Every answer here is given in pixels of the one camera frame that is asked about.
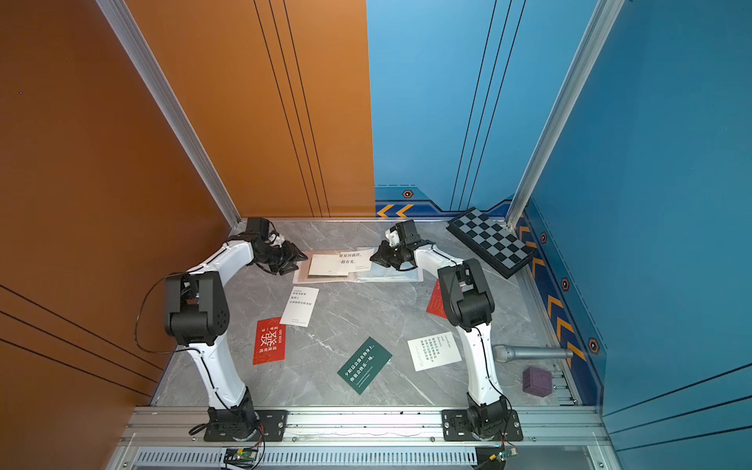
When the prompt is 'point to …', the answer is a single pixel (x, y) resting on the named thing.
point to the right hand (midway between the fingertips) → (372, 257)
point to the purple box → (538, 381)
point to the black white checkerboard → (491, 241)
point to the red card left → (269, 342)
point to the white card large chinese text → (349, 261)
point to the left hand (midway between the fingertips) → (305, 256)
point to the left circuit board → (245, 457)
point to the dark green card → (363, 368)
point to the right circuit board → (501, 455)
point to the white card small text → (434, 351)
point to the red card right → (436, 304)
